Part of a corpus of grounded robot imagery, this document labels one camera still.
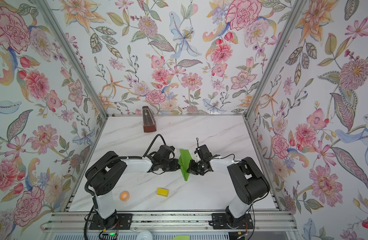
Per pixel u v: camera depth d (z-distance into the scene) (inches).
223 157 24.3
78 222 29.7
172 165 32.9
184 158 37.4
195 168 32.3
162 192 32.7
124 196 32.3
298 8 27.4
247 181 18.3
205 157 29.5
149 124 42.2
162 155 29.9
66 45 32.4
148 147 27.7
